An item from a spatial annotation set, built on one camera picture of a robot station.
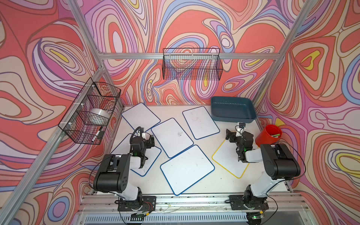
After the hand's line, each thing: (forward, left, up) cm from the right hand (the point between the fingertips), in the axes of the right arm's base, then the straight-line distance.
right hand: (233, 132), depth 96 cm
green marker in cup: (-7, -24, +5) cm, 25 cm away
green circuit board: (-46, +61, -7) cm, 77 cm away
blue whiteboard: (+23, +71, -5) cm, 75 cm away
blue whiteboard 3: (+13, +21, -4) cm, 26 cm away
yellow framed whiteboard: (-15, +7, -5) cm, 18 cm away
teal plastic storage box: (+25, -11, -4) cm, 28 cm away
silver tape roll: (-5, +79, +28) cm, 84 cm away
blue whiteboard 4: (-22, +34, -5) cm, 41 cm away
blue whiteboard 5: (-14, +56, -2) cm, 58 cm away
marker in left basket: (-9, +80, +21) cm, 84 cm away
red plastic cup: (-7, -20, +6) cm, 23 cm away
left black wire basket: (-5, +86, +26) cm, 90 cm away
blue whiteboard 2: (+1, +43, -7) cm, 44 cm away
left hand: (-2, +60, +2) cm, 61 cm away
